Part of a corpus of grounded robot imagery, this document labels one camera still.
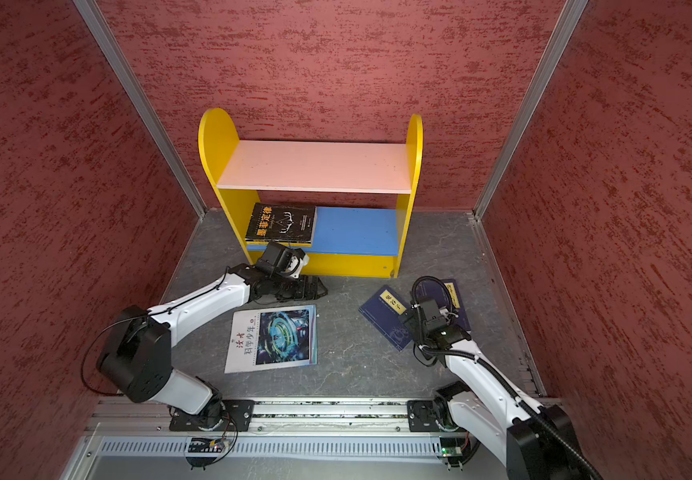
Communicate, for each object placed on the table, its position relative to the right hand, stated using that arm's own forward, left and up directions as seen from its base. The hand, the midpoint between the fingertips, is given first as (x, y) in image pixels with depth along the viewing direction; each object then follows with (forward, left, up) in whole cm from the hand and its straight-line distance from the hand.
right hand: (407, 331), depth 86 cm
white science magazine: (0, +40, -2) cm, 41 cm away
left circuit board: (-26, +53, -3) cm, 59 cm away
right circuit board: (-28, -7, -3) cm, 29 cm away
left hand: (+8, +28, +7) cm, 30 cm away
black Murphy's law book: (+32, +41, +15) cm, 54 cm away
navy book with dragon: (+8, +6, -2) cm, 10 cm away
